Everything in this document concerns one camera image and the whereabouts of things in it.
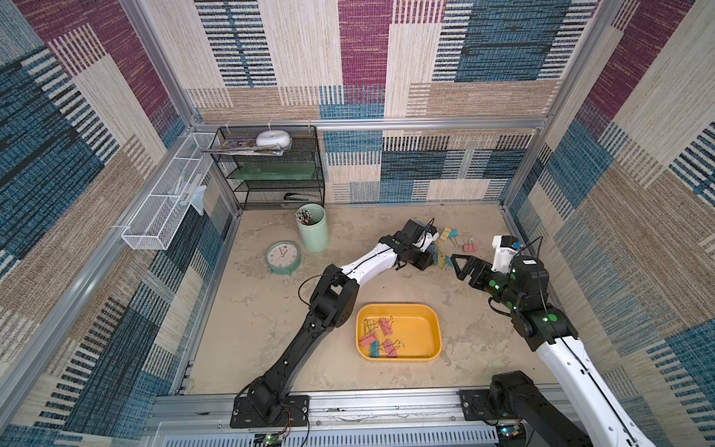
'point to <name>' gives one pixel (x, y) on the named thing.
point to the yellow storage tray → (398, 332)
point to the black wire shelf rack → (273, 167)
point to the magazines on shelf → (242, 146)
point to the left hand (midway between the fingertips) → (430, 257)
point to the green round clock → (282, 257)
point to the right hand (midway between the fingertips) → (463, 257)
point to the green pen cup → (311, 219)
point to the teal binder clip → (375, 349)
